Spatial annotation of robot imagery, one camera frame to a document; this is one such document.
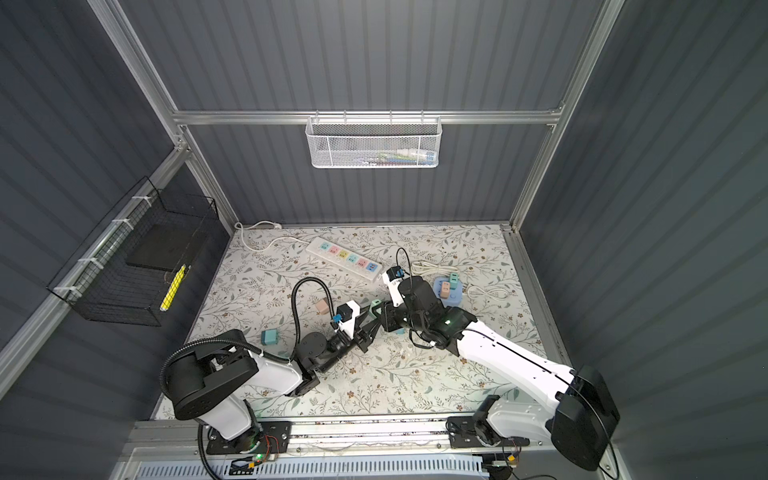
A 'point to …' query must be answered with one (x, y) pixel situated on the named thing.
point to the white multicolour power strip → (348, 259)
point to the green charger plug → (373, 304)
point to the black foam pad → (166, 246)
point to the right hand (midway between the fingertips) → (379, 311)
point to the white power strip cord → (278, 226)
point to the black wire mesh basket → (128, 270)
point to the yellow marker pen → (172, 289)
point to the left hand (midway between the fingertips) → (379, 312)
